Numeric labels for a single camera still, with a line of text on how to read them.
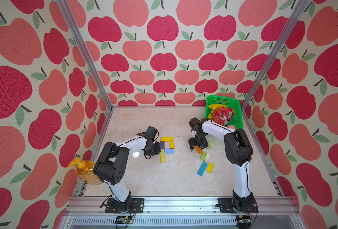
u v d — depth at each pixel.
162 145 0.98
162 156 0.93
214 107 1.09
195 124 0.77
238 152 0.55
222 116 1.02
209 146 0.96
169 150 0.96
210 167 0.88
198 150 0.94
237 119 1.05
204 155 0.93
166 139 1.02
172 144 0.98
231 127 0.99
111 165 0.48
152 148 0.80
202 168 0.88
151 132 0.78
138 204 0.75
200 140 0.83
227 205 0.73
